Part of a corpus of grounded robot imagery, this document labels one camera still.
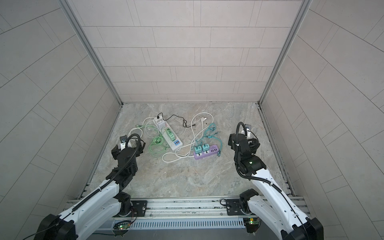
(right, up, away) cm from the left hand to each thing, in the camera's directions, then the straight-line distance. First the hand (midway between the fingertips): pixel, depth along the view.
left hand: (132, 140), depth 82 cm
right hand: (+59, +3, -3) cm, 59 cm away
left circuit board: (+4, -34, -17) cm, 39 cm away
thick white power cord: (-2, +5, +19) cm, 19 cm away
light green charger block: (+21, +1, +9) cm, 22 cm away
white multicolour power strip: (+22, -5, +9) cm, 25 cm away
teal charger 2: (+37, -6, +3) cm, 37 cm away
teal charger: (+41, -5, +4) cm, 41 cm away
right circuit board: (+62, -36, -14) cm, 73 cm away
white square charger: (+13, +8, +14) cm, 21 cm away
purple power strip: (+46, -7, +7) cm, 47 cm away
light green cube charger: (+18, +4, +10) cm, 21 cm away
